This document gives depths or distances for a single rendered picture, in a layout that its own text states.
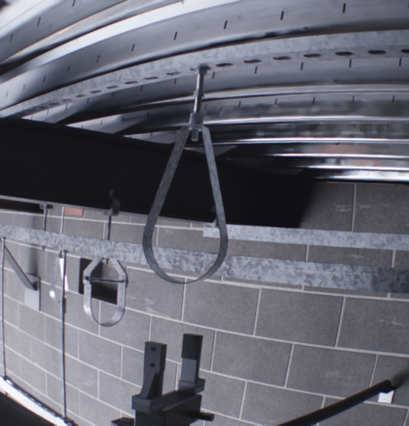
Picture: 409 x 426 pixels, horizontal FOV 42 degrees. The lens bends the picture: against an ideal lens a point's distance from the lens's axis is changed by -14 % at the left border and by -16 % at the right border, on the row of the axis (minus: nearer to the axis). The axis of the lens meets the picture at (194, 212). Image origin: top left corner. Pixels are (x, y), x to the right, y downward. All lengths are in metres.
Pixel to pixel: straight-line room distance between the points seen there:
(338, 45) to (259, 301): 1.74
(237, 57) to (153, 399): 0.46
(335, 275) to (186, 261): 0.36
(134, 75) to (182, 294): 1.77
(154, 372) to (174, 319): 1.88
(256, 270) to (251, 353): 1.27
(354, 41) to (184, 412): 0.56
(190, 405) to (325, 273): 0.34
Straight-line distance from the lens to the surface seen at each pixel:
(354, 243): 1.59
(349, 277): 0.97
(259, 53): 0.74
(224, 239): 0.78
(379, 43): 0.65
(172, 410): 0.79
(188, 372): 0.88
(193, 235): 2.56
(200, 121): 0.81
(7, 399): 0.71
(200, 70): 0.83
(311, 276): 1.02
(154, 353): 0.76
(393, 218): 1.99
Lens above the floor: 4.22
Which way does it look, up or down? 3 degrees up
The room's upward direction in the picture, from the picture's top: 5 degrees clockwise
